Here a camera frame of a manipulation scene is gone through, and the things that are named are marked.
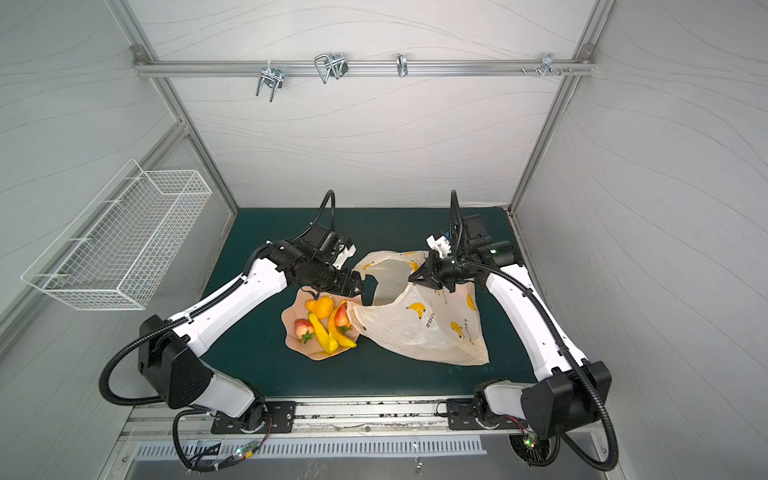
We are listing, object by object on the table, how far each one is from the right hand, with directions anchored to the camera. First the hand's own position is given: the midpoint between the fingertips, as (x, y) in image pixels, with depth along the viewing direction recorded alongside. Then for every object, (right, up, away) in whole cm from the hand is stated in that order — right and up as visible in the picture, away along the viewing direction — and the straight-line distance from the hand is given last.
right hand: (415, 272), depth 72 cm
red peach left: (-31, -17, +10) cm, 37 cm away
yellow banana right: (-22, -19, +13) cm, 32 cm away
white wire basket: (-70, +5, -4) cm, 70 cm away
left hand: (-15, -4, +6) cm, 16 cm away
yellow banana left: (-24, -21, +12) cm, 34 cm away
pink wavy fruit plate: (-35, -13, +16) cm, 41 cm away
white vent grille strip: (-13, -42, -2) cm, 44 cm away
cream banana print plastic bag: (0, -11, 0) cm, 11 cm away
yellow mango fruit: (-26, -12, +15) cm, 33 cm away
